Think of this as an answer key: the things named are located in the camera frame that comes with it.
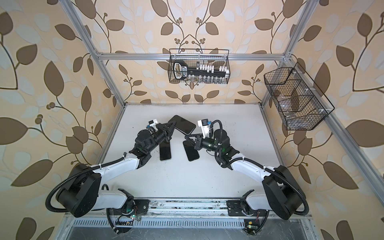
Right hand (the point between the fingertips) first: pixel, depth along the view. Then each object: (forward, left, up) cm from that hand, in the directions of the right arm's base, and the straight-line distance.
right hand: (186, 138), depth 74 cm
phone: (+5, +15, -22) cm, 27 cm away
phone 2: (+3, -2, -23) cm, 23 cm away
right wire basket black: (+11, -58, +11) cm, 60 cm away
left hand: (+7, +4, +5) cm, 10 cm away
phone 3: (+7, +1, +2) cm, 7 cm away
